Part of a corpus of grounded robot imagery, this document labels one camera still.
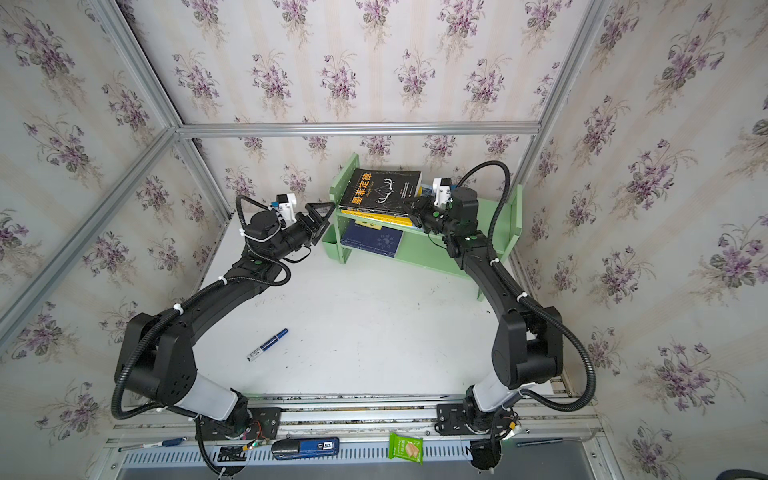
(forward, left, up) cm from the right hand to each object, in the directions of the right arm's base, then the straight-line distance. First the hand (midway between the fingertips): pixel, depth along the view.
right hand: (396, 203), depth 77 cm
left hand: (-1, +17, -1) cm, 17 cm away
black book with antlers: (+6, +4, -1) cm, 8 cm away
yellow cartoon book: (0, +4, -5) cm, 6 cm away
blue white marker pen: (-25, +39, -32) cm, 56 cm away
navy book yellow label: (+4, +8, -18) cm, 20 cm away
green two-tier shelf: (+7, -34, -15) cm, 38 cm away
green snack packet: (-50, -1, -32) cm, 59 cm away
